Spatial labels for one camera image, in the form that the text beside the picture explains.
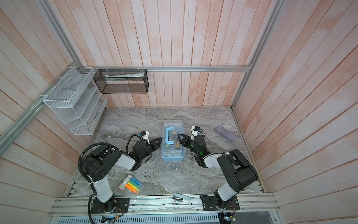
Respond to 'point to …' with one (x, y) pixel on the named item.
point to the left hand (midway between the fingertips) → (164, 142)
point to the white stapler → (181, 199)
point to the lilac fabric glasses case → (225, 132)
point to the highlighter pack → (131, 185)
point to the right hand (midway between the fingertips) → (178, 136)
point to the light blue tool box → (173, 158)
